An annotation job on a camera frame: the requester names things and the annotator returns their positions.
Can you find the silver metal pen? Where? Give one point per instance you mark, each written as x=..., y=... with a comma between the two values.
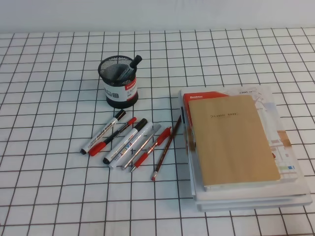
x=143, y=142

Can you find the white paint marker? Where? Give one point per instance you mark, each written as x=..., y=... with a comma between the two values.
x=125, y=152

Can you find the black whiteboard marker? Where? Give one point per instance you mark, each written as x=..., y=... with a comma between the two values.
x=127, y=73

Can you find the black-capped paint marker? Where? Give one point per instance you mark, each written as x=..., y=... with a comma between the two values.
x=124, y=141

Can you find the red fine marker pen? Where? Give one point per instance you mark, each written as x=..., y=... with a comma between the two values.
x=97, y=148

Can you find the red gel pen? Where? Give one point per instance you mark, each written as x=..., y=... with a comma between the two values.
x=157, y=142

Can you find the black-capped whiteboard marker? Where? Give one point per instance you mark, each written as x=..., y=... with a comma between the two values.
x=96, y=138

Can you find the white bottom book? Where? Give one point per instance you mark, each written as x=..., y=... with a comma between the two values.
x=292, y=194

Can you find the tan classic notebook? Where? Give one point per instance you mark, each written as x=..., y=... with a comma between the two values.
x=230, y=141

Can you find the white illustrated book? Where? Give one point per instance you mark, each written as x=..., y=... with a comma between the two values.
x=279, y=142

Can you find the black mesh pen holder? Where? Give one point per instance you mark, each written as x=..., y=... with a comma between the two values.
x=119, y=94

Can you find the red cover book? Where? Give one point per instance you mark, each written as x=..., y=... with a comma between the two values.
x=187, y=97

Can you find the brown pencil red eraser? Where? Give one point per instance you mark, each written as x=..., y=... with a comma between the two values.
x=170, y=139

